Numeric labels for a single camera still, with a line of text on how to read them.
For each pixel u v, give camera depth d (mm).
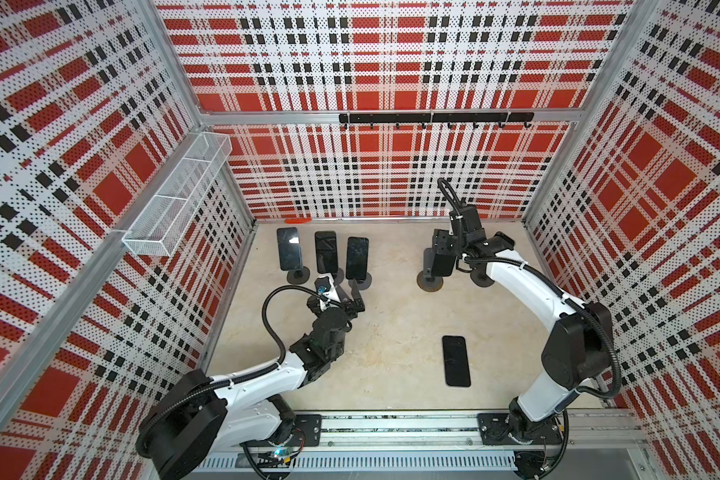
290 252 988
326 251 984
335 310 685
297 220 1260
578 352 443
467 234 651
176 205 745
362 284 1011
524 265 546
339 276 1012
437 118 891
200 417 411
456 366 841
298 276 1043
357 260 975
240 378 475
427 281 1014
